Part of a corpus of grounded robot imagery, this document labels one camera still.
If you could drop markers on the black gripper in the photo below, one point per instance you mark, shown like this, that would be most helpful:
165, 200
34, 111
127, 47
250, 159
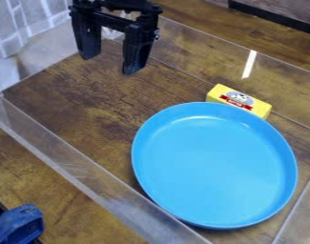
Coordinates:
134, 16

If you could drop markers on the blue round plastic tray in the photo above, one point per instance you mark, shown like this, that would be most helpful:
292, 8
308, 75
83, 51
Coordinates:
214, 165

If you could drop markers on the white patterned cloth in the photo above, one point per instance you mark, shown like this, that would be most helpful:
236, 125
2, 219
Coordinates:
25, 18

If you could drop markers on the yellow butter box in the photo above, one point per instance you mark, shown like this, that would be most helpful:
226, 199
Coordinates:
222, 94

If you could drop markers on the clear acrylic enclosure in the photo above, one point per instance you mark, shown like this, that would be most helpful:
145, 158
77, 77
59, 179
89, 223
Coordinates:
69, 120

